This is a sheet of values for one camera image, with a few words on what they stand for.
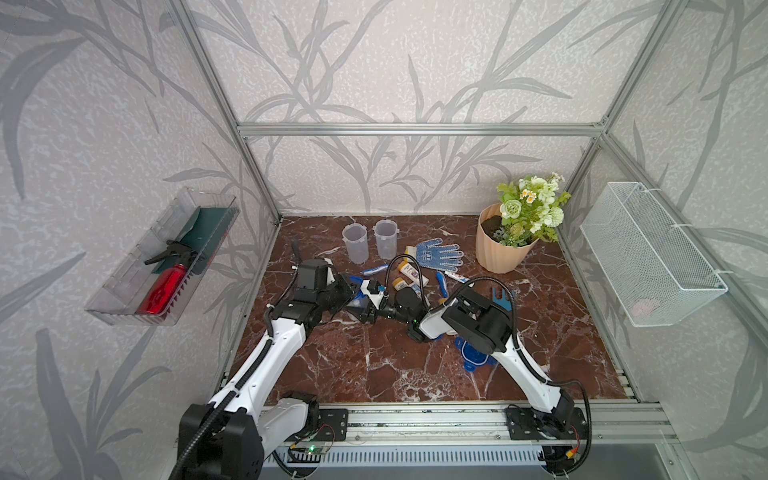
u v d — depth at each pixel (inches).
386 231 39.9
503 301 37.7
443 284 39.2
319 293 25.3
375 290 31.0
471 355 33.3
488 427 29.7
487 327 23.9
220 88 33.1
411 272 38.0
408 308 30.5
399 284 38.9
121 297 23.0
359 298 32.4
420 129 38.8
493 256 37.2
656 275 24.3
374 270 40.4
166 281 23.6
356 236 38.2
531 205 33.6
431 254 42.6
